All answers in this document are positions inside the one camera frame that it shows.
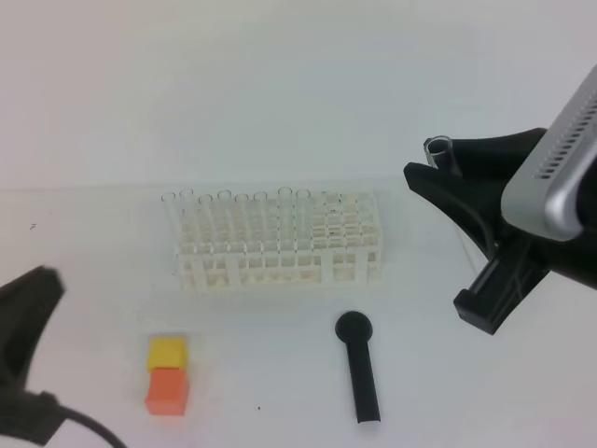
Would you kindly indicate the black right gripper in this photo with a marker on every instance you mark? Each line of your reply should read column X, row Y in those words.
column 519, row 265

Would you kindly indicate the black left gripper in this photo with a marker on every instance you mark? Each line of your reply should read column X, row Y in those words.
column 27, row 304

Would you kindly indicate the clear glass test tube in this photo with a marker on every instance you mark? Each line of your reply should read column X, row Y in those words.
column 440, row 154

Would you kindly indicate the white plastic test tube rack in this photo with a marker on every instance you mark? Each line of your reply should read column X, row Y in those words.
column 346, row 246

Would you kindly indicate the clear tube far left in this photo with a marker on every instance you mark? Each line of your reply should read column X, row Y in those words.
column 170, row 204

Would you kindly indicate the yellow cube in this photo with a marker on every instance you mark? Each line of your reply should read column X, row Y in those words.
column 167, row 353

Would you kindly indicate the orange cube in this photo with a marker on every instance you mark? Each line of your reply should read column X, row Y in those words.
column 167, row 393

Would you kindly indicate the black plastic scoop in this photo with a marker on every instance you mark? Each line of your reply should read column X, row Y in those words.
column 355, row 330

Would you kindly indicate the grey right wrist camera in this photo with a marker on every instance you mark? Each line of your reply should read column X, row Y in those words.
column 540, row 198

